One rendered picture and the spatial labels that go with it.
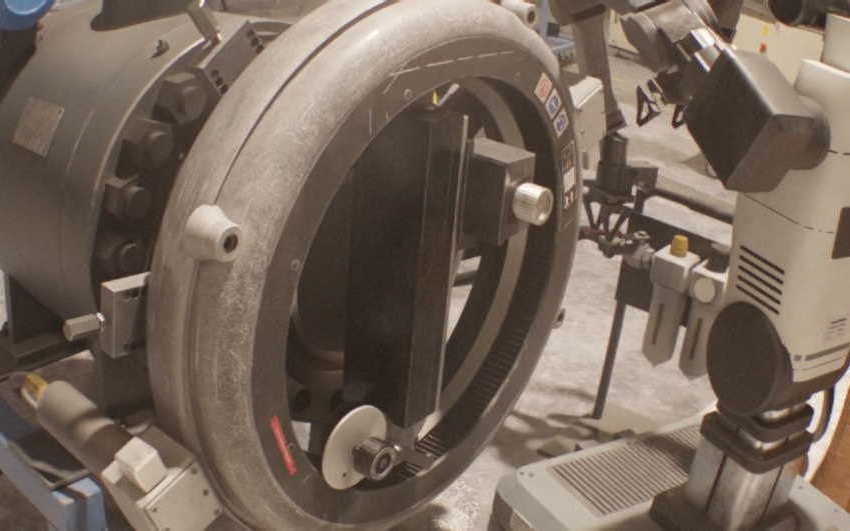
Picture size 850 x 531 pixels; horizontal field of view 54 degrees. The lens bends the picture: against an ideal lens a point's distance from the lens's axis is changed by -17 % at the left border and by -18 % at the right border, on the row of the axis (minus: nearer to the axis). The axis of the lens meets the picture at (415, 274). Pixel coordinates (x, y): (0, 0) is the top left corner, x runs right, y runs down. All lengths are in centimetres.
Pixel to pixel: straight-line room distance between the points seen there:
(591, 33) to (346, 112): 67
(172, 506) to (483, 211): 49
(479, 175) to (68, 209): 55
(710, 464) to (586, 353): 119
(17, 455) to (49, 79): 59
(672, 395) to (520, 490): 98
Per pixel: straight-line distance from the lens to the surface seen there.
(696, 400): 238
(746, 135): 98
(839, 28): 119
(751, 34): 712
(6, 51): 158
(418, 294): 112
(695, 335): 191
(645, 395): 235
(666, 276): 190
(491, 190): 111
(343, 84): 96
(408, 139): 107
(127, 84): 129
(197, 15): 97
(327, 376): 129
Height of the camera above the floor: 107
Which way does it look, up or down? 22 degrees down
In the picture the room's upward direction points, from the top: 6 degrees clockwise
